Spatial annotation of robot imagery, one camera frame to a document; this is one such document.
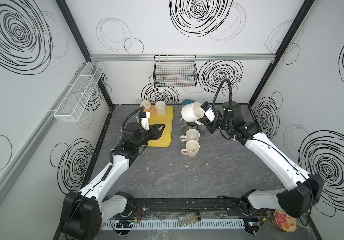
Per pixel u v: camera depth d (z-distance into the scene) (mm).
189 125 937
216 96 599
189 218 680
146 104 1086
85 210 390
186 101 1156
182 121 745
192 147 922
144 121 692
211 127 610
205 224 642
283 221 674
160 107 1086
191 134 963
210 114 631
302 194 377
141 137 644
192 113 672
